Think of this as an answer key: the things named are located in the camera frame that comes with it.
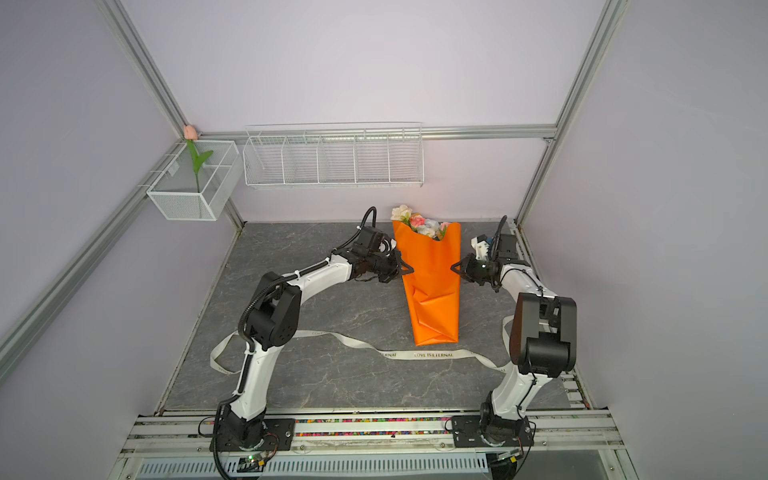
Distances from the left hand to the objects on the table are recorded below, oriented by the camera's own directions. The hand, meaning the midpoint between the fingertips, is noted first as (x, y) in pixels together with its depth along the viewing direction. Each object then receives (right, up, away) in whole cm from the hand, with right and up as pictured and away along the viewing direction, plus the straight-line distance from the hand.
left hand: (417, 273), depth 91 cm
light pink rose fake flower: (+11, +16, +21) cm, 29 cm away
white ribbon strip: (-1, -24, -5) cm, 24 cm away
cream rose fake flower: (-6, +21, +17) cm, 27 cm away
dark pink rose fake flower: (+1, +18, +17) cm, 25 cm away
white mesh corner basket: (-66, +23, -12) cm, 71 cm away
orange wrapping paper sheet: (+5, -5, -1) cm, 7 cm away
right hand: (+12, +1, +2) cm, 12 cm away
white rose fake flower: (+6, +16, +17) cm, 24 cm away
